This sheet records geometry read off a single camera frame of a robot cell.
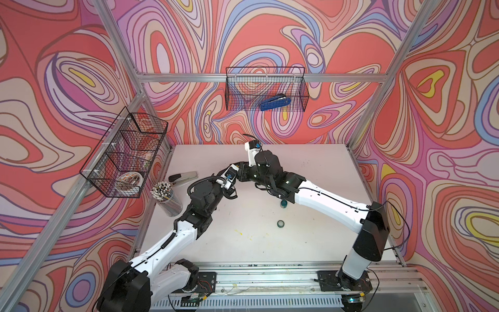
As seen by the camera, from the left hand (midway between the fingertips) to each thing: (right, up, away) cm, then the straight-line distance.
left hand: (234, 168), depth 75 cm
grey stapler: (-31, -5, +25) cm, 40 cm away
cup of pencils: (-29, -10, +3) cm, 31 cm away
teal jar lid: (+21, -26, +13) cm, 36 cm away
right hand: (-1, -2, -1) cm, 2 cm away
